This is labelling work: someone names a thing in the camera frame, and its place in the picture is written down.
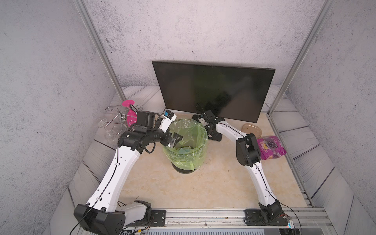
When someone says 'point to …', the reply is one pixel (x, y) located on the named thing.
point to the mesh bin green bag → (189, 152)
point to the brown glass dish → (247, 128)
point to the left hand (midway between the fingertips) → (176, 132)
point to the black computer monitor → (235, 93)
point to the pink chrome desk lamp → (118, 120)
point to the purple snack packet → (270, 148)
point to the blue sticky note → (184, 150)
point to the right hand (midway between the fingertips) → (205, 130)
